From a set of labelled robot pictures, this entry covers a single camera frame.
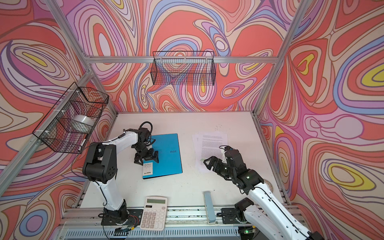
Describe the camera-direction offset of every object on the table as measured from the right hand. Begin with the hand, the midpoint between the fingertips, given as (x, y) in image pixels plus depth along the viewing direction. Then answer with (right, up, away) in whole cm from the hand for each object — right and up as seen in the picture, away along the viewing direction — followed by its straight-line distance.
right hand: (210, 168), depth 76 cm
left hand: (-34, 0, +15) cm, 37 cm away
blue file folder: (-24, +1, +19) cm, 31 cm away
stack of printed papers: (0, +9, +25) cm, 27 cm away
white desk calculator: (-28, -22, -3) cm, 36 cm away
